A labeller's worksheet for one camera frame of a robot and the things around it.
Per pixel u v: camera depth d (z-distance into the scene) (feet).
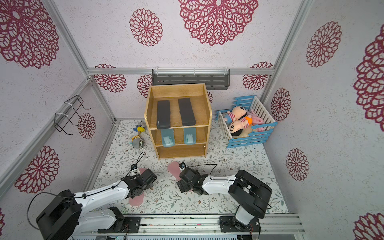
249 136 3.25
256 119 3.37
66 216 1.36
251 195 1.44
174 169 3.13
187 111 2.61
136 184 2.08
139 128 3.62
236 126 3.22
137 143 3.27
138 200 2.65
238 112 3.48
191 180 2.21
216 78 3.17
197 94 2.92
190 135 2.87
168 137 2.83
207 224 2.46
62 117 2.40
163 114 2.55
